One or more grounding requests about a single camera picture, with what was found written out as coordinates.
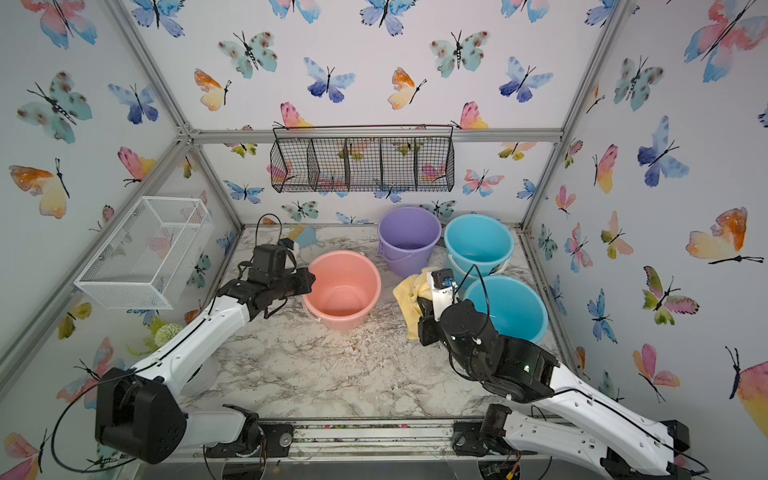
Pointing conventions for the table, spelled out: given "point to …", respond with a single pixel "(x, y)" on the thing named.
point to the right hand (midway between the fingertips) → (422, 299)
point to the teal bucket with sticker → (477, 246)
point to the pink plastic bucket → (346, 286)
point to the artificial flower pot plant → (159, 333)
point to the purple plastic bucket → (407, 237)
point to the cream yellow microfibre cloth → (407, 293)
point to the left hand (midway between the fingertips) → (316, 273)
